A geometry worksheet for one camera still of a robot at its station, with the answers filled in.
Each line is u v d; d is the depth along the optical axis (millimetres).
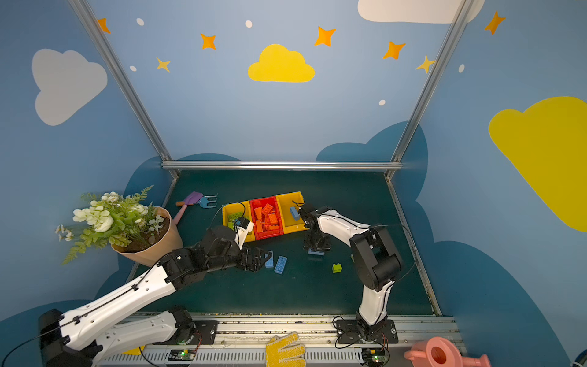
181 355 706
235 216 1015
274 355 690
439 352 626
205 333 739
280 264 926
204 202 1102
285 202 1058
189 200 1074
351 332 748
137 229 767
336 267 871
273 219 986
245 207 991
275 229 964
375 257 493
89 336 409
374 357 713
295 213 1019
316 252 907
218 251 549
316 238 817
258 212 1013
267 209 1019
